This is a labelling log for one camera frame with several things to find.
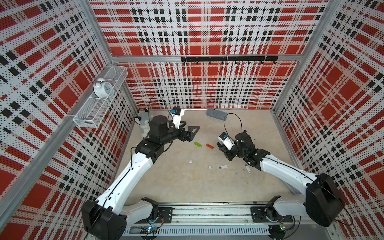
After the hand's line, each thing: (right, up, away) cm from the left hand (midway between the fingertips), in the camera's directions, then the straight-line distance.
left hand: (194, 125), depth 72 cm
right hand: (+17, -12, +12) cm, 24 cm away
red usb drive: (+9, -14, +27) cm, 32 cm away
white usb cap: (-4, -23, +20) cm, 31 cm away
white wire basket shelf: (-63, +11, +19) cm, 66 cm away
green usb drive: (+1, -13, +29) cm, 32 cm away
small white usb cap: (+9, -26, +18) cm, 33 cm away
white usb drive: (+18, -25, +18) cm, 36 cm away
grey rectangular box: (+14, +9, +43) cm, 46 cm away
